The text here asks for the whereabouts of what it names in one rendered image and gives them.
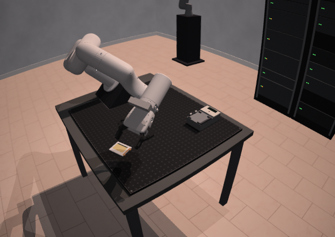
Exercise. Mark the white cassette with orange tabs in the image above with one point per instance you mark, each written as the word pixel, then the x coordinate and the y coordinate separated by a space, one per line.
pixel 120 149

